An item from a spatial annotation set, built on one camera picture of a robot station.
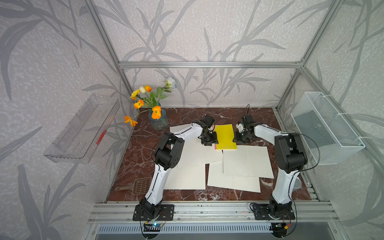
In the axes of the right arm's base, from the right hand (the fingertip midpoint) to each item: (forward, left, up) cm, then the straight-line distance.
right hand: (234, 139), depth 100 cm
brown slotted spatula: (-29, +56, -1) cm, 63 cm away
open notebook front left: (-25, +30, 0) cm, 39 cm away
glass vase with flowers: (+16, +56, +22) cm, 63 cm away
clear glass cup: (-30, -29, +3) cm, 42 cm away
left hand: (-4, +12, +2) cm, 13 cm away
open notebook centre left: (-10, +26, 0) cm, 28 cm away
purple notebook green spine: (-15, -6, -2) cm, 16 cm away
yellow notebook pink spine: (+4, +5, -3) cm, 7 cm away
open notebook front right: (-25, +14, -1) cm, 29 cm away
